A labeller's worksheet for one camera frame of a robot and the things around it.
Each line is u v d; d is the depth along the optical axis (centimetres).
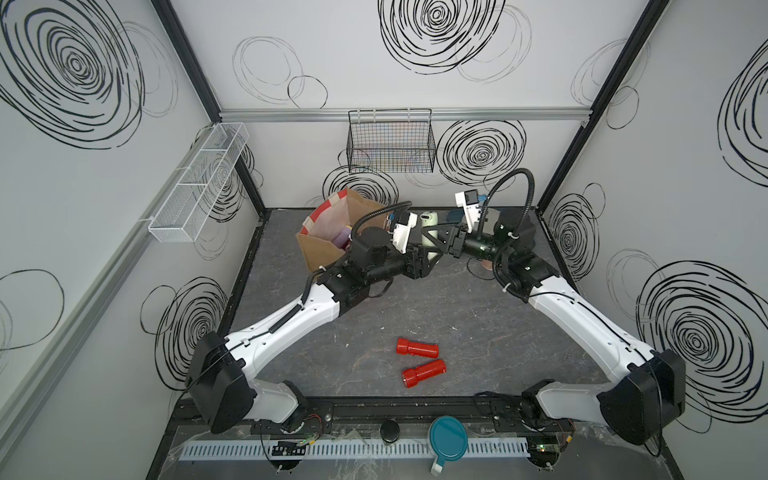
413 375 77
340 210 96
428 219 65
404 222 62
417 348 82
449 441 65
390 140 124
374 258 54
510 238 53
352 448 64
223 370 40
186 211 86
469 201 62
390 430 64
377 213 49
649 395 39
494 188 61
